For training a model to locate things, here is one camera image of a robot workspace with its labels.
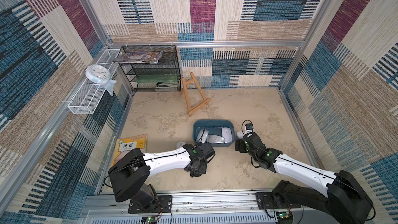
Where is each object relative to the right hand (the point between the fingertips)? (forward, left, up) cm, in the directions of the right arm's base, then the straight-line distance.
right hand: (241, 137), depth 87 cm
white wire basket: (+20, +88, +12) cm, 92 cm away
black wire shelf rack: (+44, +48, +8) cm, 66 cm away
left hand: (-14, +23, -6) cm, 28 cm away
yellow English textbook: (-1, +67, -6) cm, 67 cm away
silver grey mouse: (+7, +23, -6) cm, 25 cm away
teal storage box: (+7, +11, -7) cm, 15 cm away
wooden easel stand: (+29, +19, -2) cm, 35 cm away
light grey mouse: (+3, +15, -7) cm, 17 cm away
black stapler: (+39, +48, +4) cm, 62 cm away
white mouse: (+5, +7, -5) cm, 10 cm away
